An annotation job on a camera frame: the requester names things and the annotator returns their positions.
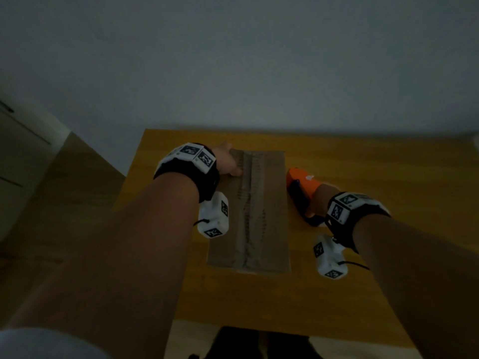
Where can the person's white sleeve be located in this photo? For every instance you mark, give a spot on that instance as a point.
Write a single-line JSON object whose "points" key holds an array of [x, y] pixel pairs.
{"points": [[45, 345]]}

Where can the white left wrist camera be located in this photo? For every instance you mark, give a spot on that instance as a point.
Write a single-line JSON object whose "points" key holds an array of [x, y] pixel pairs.
{"points": [[213, 216]]}

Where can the brown cardboard piece with staples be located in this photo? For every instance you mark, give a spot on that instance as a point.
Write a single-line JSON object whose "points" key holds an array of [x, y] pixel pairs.
{"points": [[273, 220]]}

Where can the black left wristband with markers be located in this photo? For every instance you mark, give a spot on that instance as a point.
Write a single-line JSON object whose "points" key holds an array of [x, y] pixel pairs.
{"points": [[187, 168]]}

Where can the person's right forearm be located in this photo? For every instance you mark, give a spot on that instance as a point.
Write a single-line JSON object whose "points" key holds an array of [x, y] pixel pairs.
{"points": [[423, 272]]}

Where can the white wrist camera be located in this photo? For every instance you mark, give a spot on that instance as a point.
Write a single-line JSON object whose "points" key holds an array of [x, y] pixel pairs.
{"points": [[329, 257], [213, 216]]}

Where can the white cabinet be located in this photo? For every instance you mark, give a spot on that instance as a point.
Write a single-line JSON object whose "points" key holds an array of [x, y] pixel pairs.
{"points": [[22, 164]]}

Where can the person's right hand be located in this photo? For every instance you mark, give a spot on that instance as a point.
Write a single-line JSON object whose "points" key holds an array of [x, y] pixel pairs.
{"points": [[322, 199]]}

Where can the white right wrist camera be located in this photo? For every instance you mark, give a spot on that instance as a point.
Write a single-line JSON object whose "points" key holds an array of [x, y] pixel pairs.
{"points": [[329, 257]]}

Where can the person's left hand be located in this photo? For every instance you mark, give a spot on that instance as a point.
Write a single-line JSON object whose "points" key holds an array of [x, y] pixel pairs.
{"points": [[226, 160]]}

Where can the black wristband with markers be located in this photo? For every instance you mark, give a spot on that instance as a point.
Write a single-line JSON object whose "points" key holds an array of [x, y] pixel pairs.
{"points": [[187, 168], [338, 213]]}

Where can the black right wristband with markers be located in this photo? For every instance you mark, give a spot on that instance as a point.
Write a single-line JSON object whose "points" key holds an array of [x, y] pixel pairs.
{"points": [[338, 213]]}

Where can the person's black trousers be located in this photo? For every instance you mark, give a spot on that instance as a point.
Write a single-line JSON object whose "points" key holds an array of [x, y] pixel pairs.
{"points": [[239, 345]]}

